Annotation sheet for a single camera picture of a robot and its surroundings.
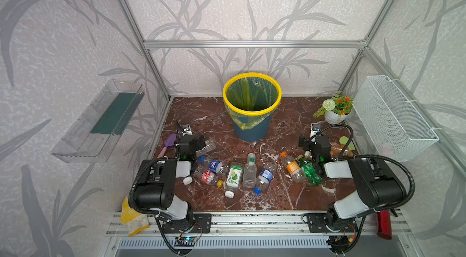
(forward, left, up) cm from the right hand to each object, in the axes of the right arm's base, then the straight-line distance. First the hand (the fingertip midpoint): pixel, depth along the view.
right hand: (311, 132), depth 94 cm
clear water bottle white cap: (-19, +33, -6) cm, 38 cm away
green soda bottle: (-18, +5, -4) cm, 19 cm away
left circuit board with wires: (-44, +57, -7) cm, 72 cm away
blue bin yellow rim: (+6, +25, -7) cm, 27 cm away
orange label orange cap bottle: (-19, +12, -3) cm, 22 cm away
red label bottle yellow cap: (-23, +52, -1) cm, 57 cm away
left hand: (-1, +63, 0) cm, 63 cm away
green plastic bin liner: (+18, +32, +11) cm, 38 cm away
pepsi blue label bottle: (-17, +49, -1) cm, 52 cm away
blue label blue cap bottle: (-23, +26, -1) cm, 35 cm away
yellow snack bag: (-39, +80, -6) cm, 89 cm away
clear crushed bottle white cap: (-6, +53, -2) cm, 53 cm away
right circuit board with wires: (-47, -4, -12) cm, 48 cm away
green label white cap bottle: (-21, +40, -3) cm, 45 cm away
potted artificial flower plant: (+12, -15, +5) cm, 20 cm away
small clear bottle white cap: (-24, +61, -2) cm, 66 cm away
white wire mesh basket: (-17, -19, +26) cm, 37 cm away
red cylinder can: (-41, -20, -4) cm, 46 cm away
